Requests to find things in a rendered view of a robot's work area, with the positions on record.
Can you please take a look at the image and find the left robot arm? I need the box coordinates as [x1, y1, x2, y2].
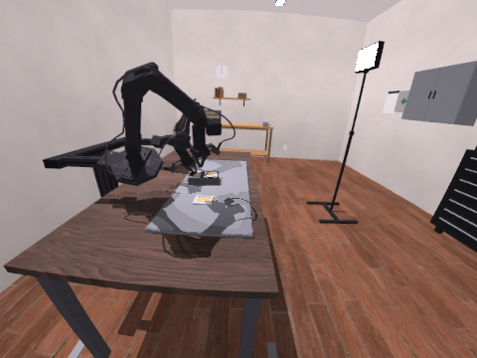
[170, 115, 191, 173]

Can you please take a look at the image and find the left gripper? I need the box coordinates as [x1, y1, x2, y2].
[171, 150, 197, 174]

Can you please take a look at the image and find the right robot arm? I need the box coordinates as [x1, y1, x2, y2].
[119, 69, 222, 181]

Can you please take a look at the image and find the white gel cassette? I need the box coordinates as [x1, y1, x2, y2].
[204, 171, 218, 178]

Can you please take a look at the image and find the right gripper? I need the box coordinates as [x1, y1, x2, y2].
[190, 136, 220, 168]

